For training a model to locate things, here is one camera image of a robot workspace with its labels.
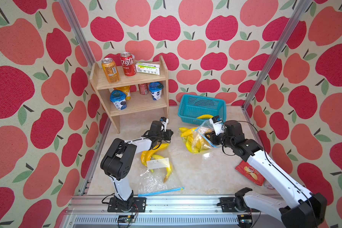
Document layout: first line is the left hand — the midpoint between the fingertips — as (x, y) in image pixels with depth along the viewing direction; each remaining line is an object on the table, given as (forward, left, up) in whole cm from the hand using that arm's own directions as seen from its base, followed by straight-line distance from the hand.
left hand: (174, 134), depth 94 cm
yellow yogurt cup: (+20, +32, +22) cm, 44 cm away
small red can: (+25, +21, +19) cm, 38 cm away
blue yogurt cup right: (+21, +12, +22) cm, 33 cm away
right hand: (-10, -18, +13) cm, 25 cm away
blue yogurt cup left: (+11, +34, +23) cm, 42 cm away
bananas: (-15, +16, 0) cm, 22 cm away
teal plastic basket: (+34, -16, -8) cm, 39 cm away
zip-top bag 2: (-8, -17, +20) cm, 27 cm away
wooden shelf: (+17, +23, +13) cm, 31 cm away
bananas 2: (-13, -10, +15) cm, 22 cm away
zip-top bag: (-25, +10, -6) cm, 28 cm away
